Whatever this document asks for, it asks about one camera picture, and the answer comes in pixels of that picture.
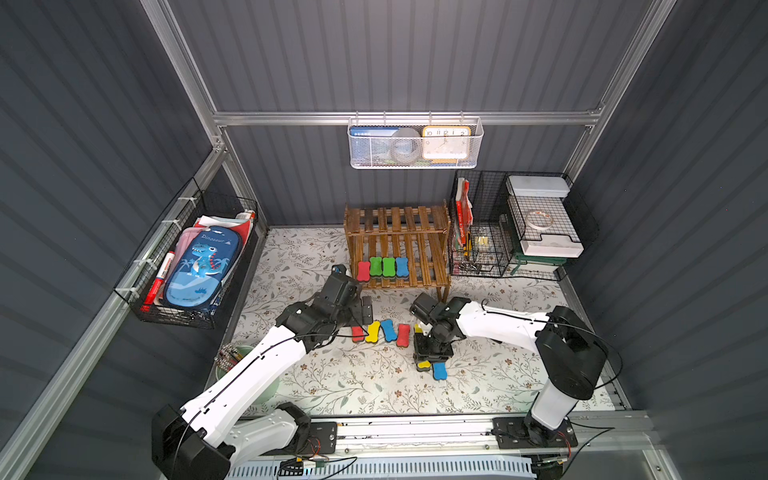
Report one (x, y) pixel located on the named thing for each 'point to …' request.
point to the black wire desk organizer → (527, 225)
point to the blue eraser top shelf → (388, 330)
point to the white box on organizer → (538, 186)
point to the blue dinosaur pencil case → (203, 268)
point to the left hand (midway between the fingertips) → (355, 306)
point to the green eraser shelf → (376, 266)
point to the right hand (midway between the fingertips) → (422, 357)
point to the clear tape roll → (535, 227)
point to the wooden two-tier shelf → (421, 234)
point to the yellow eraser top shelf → (373, 330)
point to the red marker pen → (158, 283)
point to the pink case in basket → (186, 238)
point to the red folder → (464, 210)
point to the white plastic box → (554, 245)
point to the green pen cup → (271, 393)
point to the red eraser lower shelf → (363, 271)
